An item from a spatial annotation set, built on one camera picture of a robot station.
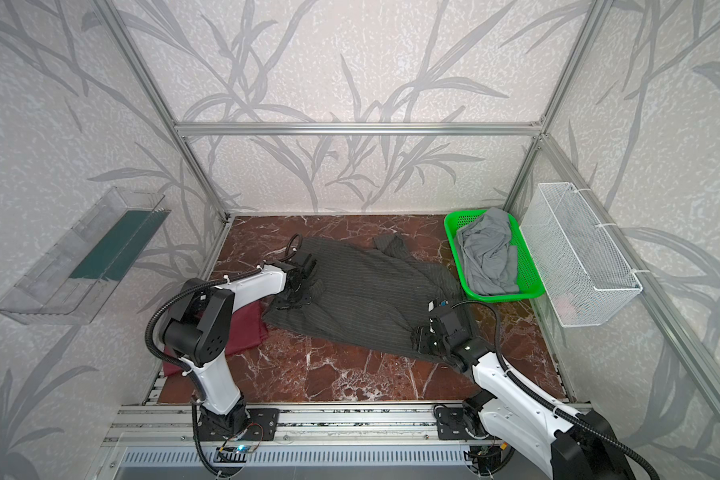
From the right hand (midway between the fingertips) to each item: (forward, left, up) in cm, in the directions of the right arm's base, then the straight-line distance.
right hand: (418, 327), depth 86 cm
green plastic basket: (+16, -38, 0) cm, 41 cm away
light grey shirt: (+27, -28, -2) cm, 39 cm away
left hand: (+13, +37, -3) cm, 39 cm away
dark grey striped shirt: (+11, +14, -4) cm, 19 cm away
